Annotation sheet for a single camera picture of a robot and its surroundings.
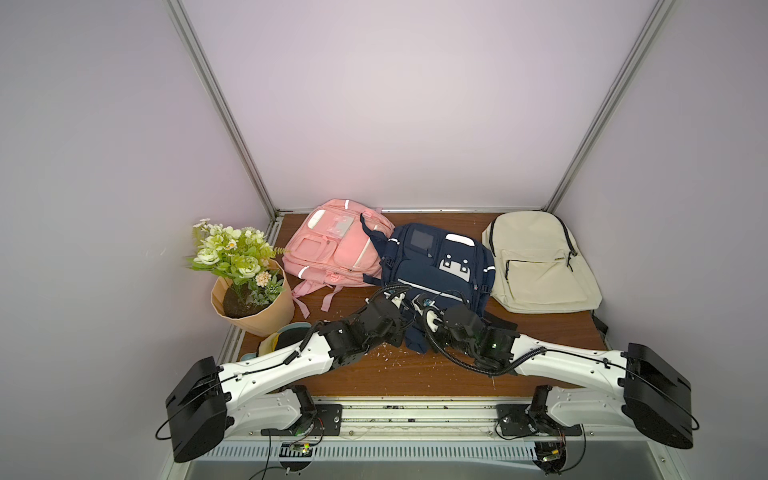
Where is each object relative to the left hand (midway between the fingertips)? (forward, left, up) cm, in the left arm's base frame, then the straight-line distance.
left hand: (408, 318), depth 78 cm
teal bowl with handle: (-2, +35, -8) cm, 36 cm away
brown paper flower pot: (-3, +37, +3) cm, 37 cm away
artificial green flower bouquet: (+11, +43, +13) cm, 46 cm away
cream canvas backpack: (+26, -46, -11) cm, 54 cm away
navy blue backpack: (+21, -10, -6) cm, 24 cm away
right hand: (+3, -4, +1) cm, 5 cm away
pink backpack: (+30, +27, -8) cm, 41 cm away
